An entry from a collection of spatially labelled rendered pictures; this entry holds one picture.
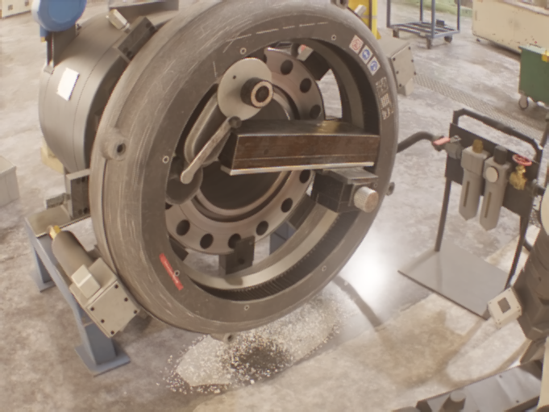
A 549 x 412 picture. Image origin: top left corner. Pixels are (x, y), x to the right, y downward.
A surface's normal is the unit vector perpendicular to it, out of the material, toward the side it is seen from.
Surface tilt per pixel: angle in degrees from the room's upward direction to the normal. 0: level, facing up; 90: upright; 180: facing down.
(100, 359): 90
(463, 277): 0
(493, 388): 0
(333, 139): 90
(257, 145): 90
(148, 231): 90
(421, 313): 0
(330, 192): 77
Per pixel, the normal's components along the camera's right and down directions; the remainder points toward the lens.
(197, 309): 0.67, 0.37
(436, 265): 0.03, -0.88
